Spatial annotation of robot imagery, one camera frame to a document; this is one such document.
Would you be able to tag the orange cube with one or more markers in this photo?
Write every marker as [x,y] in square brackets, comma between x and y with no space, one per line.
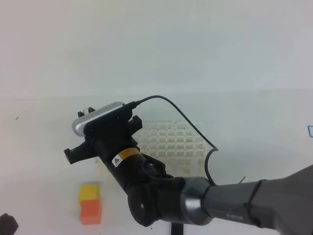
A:
[91,212]

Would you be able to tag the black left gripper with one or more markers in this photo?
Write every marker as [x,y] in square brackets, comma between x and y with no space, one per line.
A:
[108,136]

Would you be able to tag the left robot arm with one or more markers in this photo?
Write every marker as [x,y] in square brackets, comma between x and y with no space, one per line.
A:
[284,205]

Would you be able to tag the yellow cube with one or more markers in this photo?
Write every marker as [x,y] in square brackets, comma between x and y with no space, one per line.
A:
[88,192]

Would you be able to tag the black round-headed post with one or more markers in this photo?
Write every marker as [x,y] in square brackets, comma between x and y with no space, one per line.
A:
[177,229]

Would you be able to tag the white test tube rack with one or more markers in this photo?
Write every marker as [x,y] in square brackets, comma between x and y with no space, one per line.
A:
[176,144]

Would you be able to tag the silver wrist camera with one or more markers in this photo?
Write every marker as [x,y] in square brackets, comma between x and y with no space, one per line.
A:
[79,124]

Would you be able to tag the blue-outlined label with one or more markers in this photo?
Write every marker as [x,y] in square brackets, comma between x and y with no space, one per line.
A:
[310,131]

